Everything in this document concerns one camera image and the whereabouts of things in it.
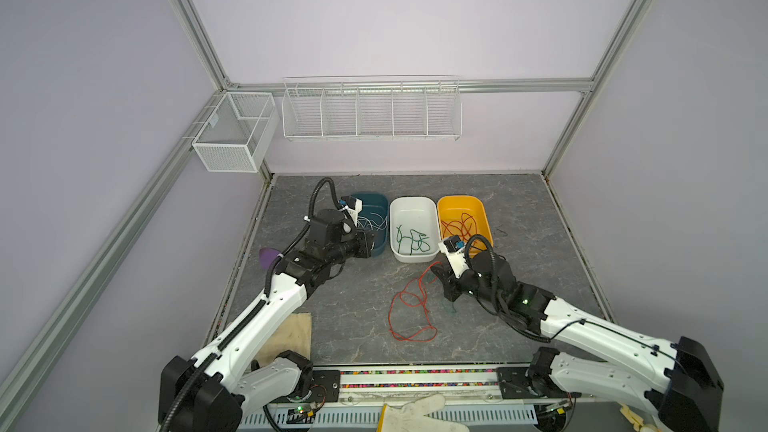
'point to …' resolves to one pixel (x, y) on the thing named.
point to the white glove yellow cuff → (412, 416)
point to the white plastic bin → (414, 228)
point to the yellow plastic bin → (464, 216)
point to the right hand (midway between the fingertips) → (433, 269)
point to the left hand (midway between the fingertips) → (377, 237)
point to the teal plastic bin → (374, 216)
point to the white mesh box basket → (235, 134)
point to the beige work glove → (294, 335)
